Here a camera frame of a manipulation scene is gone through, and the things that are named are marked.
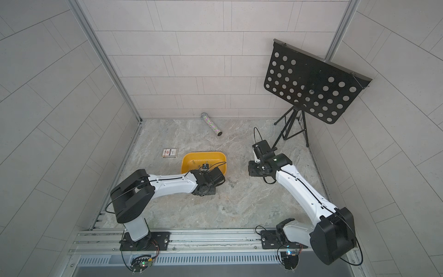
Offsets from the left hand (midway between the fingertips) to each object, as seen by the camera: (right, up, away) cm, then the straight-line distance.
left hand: (213, 190), depth 89 cm
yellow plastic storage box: (-11, +14, +7) cm, 20 cm away
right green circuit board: (+33, -20, -21) cm, 44 cm away
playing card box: (-26, +19, +9) cm, 34 cm away
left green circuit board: (-26, -20, -24) cm, 41 cm away
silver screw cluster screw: (+9, +4, -2) cm, 10 cm away
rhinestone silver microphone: (-8, +41, +26) cm, 49 cm away
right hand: (+19, +13, -8) cm, 24 cm away
